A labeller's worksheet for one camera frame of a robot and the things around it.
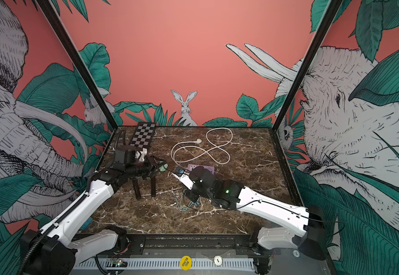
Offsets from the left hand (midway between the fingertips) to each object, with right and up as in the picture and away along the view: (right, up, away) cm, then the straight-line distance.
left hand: (167, 161), depth 76 cm
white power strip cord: (+12, +9, +35) cm, 38 cm away
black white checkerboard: (-24, +14, +35) cm, 45 cm away
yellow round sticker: (+9, -42, -6) cm, 43 cm away
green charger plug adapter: (-1, -3, -1) cm, 3 cm away
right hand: (+8, -7, -6) cm, 12 cm away
